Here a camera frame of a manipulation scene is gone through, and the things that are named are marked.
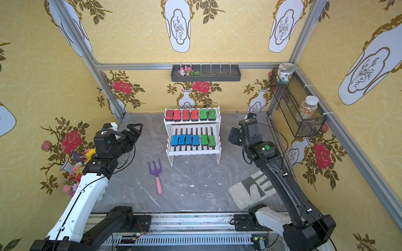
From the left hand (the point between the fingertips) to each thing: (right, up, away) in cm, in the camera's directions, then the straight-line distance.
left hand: (134, 129), depth 75 cm
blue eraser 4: (+29, -6, +13) cm, 32 cm away
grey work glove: (+60, -32, +9) cm, 69 cm away
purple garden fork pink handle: (+6, -25, +17) cm, 31 cm away
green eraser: (+33, +7, +6) cm, 35 cm away
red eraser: (+15, +7, +6) cm, 18 cm away
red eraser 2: (+20, +7, +5) cm, 21 cm away
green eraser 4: (+38, -6, +13) cm, 40 cm away
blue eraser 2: (+21, -6, +14) cm, 26 cm away
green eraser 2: (+37, +7, +5) cm, 38 cm away
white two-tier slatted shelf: (+27, -2, +20) cm, 33 cm away
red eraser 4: (+29, +7, +7) cm, 30 cm away
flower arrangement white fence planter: (-27, -19, -2) cm, 33 cm away
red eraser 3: (+24, +7, +7) cm, 26 cm away
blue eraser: (+17, -6, +14) cm, 23 cm away
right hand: (+51, -1, 0) cm, 51 cm away
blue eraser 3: (+25, -6, +13) cm, 28 cm away
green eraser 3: (+34, -6, +14) cm, 37 cm away
